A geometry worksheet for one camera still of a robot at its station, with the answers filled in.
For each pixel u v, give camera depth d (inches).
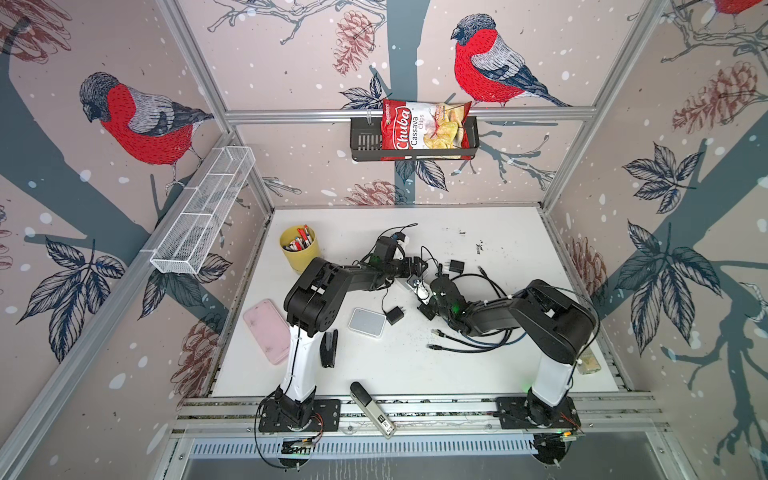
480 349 33.0
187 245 27.9
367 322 34.6
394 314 35.5
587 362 30.8
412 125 34.5
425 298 32.8
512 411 28.7
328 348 32.9
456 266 39.6
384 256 32.2
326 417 28.7
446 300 29.3
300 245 38.3
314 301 21.4
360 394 28.7
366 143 37.4
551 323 19.5
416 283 32.2
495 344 33.8
